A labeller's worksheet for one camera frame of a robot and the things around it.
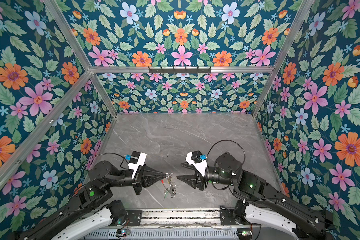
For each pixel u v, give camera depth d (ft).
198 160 1.51
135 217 2.41
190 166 1.86
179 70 3.04
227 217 2.41
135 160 1.50
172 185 1.73
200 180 1.57
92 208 1.57
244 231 2.32
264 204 1.42
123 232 2.31
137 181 1.53
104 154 3.31
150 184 1.69
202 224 2.37
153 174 1.68
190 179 1.59
